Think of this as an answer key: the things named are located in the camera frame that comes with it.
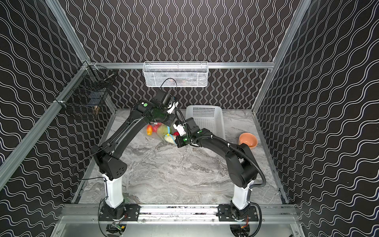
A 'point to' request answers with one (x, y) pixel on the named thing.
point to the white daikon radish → (169, 139)
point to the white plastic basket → (208, 117)
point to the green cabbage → (162, 130)
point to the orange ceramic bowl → (248, 139)
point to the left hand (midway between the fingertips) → (175, 119)
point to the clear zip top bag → (155, 134)
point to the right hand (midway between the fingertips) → (176, 141)
